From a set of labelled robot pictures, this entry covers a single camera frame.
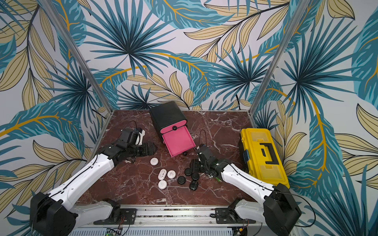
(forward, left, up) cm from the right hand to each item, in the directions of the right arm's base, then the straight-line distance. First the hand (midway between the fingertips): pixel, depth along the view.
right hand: (193, 165), depth 83 cm
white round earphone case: (+6, +24, -6) cm, 25 cm away
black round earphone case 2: (-4, -1, -7) cm, 8 cm away
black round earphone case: (-1, +3, -7) cm, 8 cm away
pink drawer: (+22, +11, +8) cm, 26 cm away
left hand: (+5, +23, +8) cm, 25 cm away
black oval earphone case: (-9, 0, -7) cm, 11 cm away
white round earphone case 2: (-2, +13, -6) cm, 15 cm away
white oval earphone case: (-2, +18, -6) cm, 19 cm away
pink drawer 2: (+16, +9, -1) cm, 18 cm away
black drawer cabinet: (+42, +20, -3) cm, 46 cm away
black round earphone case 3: (-6, +7, -7) cm, 11 cm away
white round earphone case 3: (-8, +17, -6) cm, 20 cm away
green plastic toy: (-7, -14, -6) cm, 17 cm away
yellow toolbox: (0, -35, +9) cm, 36 cm away
